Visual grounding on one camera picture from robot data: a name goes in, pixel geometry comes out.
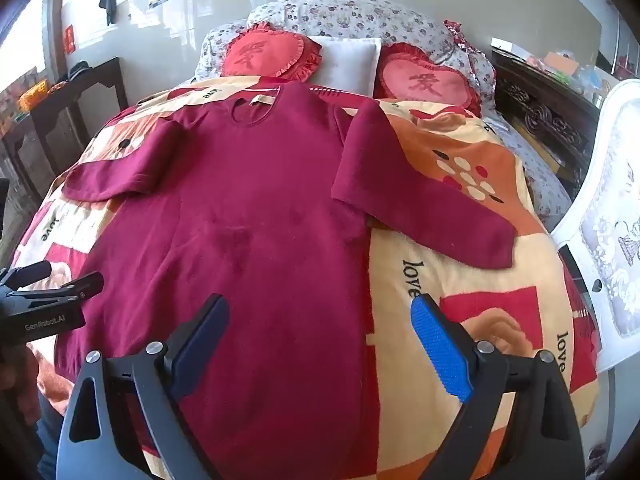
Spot pile of assorted small items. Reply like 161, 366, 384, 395
520, 50, 616, 106

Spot window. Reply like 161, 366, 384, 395
0, 0, 51, 91

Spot orange box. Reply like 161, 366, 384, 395
17, 79, 51, 111

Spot red heart-shaped frilled pillow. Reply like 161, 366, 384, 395
220, 22, 323, 83
375, 42, 483, 116

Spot carved dark wooden cabinet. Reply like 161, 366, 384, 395
490, 45, 601, 186

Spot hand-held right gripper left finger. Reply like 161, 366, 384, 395
56, 294, 231, 480

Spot white pillow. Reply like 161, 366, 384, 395
307, 35, 383, 98

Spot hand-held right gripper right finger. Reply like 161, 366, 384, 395
410, 294, 586, 480

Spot orange red printed blanket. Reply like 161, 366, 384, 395
10, 75, 601, 480

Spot dark red knitted sweater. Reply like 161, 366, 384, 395
55, 82, 518, 480

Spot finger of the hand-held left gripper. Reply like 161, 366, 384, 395
0, 260, 53, 293
0, 271, 106, 313

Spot dark wooden side table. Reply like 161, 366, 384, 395
0, 57, 130, 201

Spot floral bed sheet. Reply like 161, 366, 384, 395
480, 115, 573, 233

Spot floral white pillows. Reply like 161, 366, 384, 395
192, 0, 496, 111

